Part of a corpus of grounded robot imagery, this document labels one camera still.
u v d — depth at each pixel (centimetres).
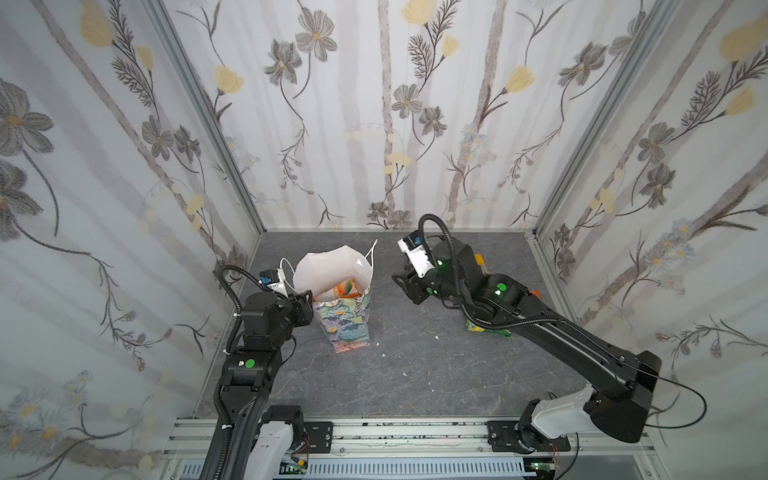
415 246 58
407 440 75
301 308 64
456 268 48
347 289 84
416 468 71
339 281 88
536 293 104
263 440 58
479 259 104
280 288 64
